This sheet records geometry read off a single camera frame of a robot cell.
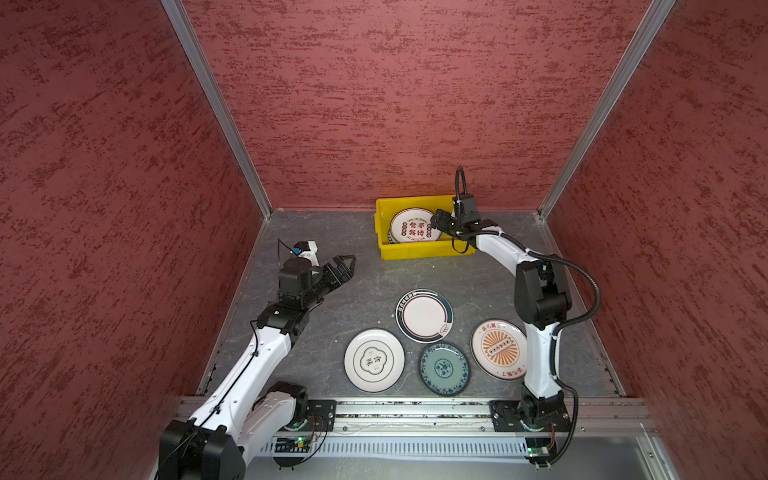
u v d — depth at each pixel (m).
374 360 0.83
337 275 0.69
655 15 0.71
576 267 1.07
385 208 1.14
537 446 0.71
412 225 1.11
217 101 0.87
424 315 0.93
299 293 0.59
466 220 0.79
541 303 0.56
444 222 0.92
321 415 0.74
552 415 0.68
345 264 0.71
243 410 0.43
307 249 0.72
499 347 0.85
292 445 0.71
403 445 0.71
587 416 0.76
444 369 0.82
